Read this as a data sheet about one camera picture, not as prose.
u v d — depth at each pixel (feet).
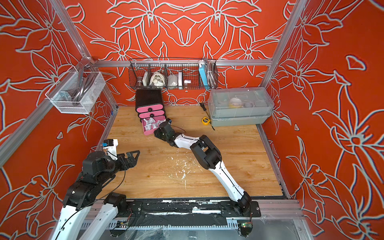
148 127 3.40
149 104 3.20
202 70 2.73
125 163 1.96
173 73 3.19
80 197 1.45
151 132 3.24
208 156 2.02
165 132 2.69
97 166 1.65
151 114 3.36
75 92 2.55
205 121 3.52
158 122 3.50
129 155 2.00
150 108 3.20
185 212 2.39
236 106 3.25
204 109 3.86
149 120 3.50
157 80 2.96
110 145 1.99
